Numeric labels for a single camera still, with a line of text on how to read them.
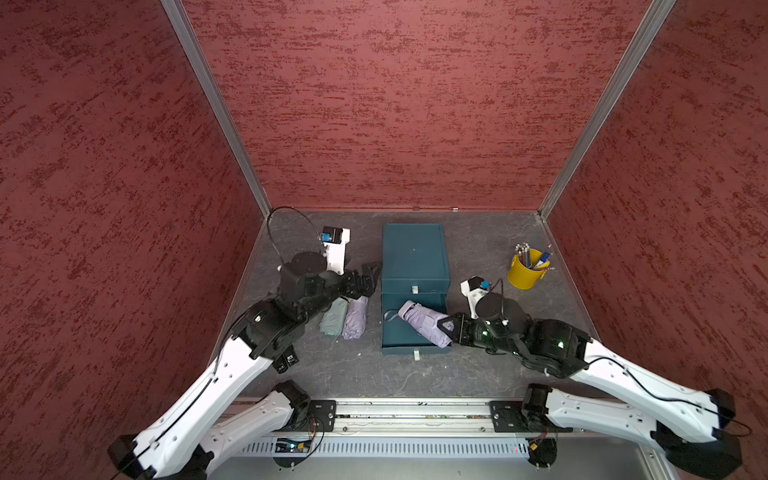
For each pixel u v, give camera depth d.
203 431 0.40
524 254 0.89
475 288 0.62
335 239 0.54
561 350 0.46
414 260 0.80
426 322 0.69
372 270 0.56
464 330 0.58
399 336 0.87
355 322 0.85
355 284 0.56
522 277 0.95
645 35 0.74
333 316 0.89
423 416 0.76
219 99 0.87
